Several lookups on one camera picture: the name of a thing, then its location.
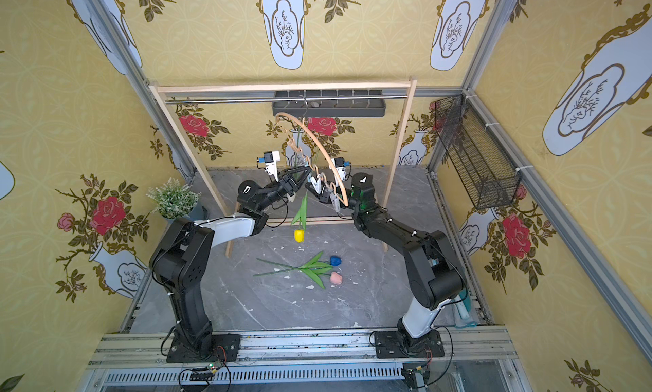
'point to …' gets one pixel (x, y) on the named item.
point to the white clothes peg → (317, 185)
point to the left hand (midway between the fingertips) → (315, 172)
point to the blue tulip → (334, 261)
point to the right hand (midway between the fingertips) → (304, 191)
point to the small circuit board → (207, 376)
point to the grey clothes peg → (335, 201)
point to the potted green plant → (173, 201)
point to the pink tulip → (313, 272)
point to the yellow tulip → (299, 234)
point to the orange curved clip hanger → (294, 144)
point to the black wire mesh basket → (487, 176)
